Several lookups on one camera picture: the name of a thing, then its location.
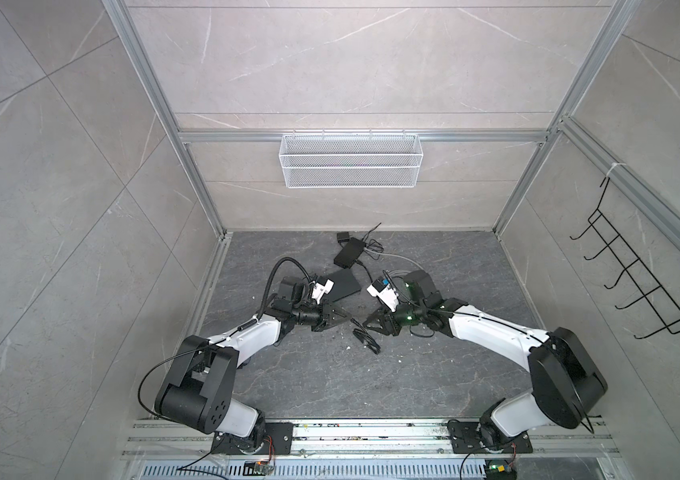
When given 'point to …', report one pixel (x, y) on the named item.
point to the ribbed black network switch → (350, 253)
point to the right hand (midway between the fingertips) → (367, 319)
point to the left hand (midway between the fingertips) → (350, 313)
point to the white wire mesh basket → (311, 161)
